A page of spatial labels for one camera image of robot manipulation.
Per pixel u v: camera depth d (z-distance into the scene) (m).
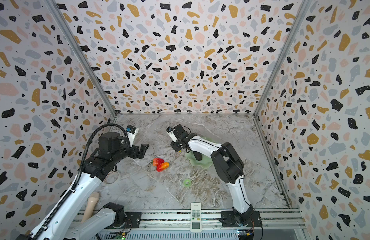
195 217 0.73
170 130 0.86
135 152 0.66
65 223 0.41
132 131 0.63
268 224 0.74
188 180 0.88
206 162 0.95
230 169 0.53
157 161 0.91
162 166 0.90
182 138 0.74
